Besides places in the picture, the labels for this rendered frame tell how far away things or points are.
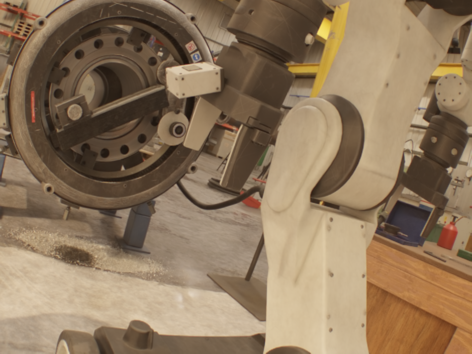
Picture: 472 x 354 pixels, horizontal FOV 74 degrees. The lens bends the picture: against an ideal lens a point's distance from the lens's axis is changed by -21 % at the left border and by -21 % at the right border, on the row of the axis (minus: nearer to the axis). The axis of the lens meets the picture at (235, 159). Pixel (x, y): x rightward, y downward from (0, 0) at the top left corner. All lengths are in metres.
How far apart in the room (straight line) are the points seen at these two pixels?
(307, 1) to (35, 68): 0.93
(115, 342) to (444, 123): 0.67
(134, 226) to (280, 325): 1.25
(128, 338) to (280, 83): 0.45
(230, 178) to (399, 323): 0.79
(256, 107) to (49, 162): 0.93
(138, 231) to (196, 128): 1.30
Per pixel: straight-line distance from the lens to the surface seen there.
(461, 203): 7.26
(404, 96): 0.54
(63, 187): 1.22
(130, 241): 1.72
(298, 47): 0.37
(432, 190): 0.69
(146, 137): 1.39
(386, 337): 1.08
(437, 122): 0.70
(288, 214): 0.48
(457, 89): 0.69
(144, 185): 1.28
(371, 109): 0.49
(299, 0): 0.37
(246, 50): 0.37
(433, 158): 0.70
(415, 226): 1.25
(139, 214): 1.69
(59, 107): 1.11
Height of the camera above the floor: 0.56
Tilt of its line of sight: 1 degrees down
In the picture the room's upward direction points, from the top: 19 degrees clockwise
